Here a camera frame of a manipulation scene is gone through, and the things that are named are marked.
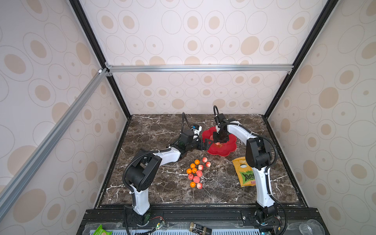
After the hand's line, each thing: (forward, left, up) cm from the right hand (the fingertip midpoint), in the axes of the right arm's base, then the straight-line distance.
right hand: (222, 140), depth 103 cm
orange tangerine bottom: (-32, +19, 0) cm, 38 cm away
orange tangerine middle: (-24, +19, +1) cm, 30 cm away
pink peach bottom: (-33, +16, +1) cm, 36 cm away
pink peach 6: (-29, +17, +1) cm, 34 cm away
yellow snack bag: (-23, -12, 0) cm, 26 cm away
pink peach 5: (-28, +21, +1) cm, 35 cm away
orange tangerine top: (-18, +17, 0) cm, 25 cm away
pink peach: (-4, +3, +1) cm, 5 cm away
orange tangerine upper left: (-20, +20, +1) cm, 29 cm away
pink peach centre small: (-21, +15, +1) cm, 26 cm away
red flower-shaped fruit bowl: (-6, -2, -1) cm, 7 cm away
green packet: (-56, +62, +2) cm, 84 cm away
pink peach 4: (-25, +16, +1) cm, 30 cm away
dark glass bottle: (-53, +15, +2) cm, 55 cm away
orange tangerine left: (-24, +22, +1) cm, 33 cm away
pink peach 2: (-19, +10, 0) cm, 21 cm away
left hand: (-9, +9, +12) cm, 18 cm away
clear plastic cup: (-49, -39, -2) cm, 63 cm away
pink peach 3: (-16, +12, 0) cm, 20 cm away
